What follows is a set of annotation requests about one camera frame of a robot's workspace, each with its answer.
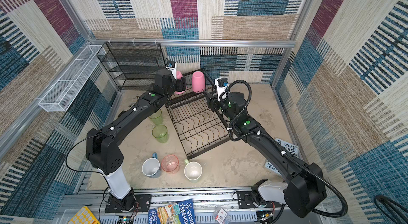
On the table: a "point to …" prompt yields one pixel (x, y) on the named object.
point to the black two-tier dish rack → (198, 126)
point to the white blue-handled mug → (151, 166)
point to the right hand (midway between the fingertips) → (213, 92)
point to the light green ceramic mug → (193, 171)
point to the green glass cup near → (160, 132)
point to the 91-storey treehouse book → (180, 213)
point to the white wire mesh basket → (56, 99)
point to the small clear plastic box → (221, 216)
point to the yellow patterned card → (84, 216)
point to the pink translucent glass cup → (170, 164)
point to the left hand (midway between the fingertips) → (180, 76)
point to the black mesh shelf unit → (133, 65)
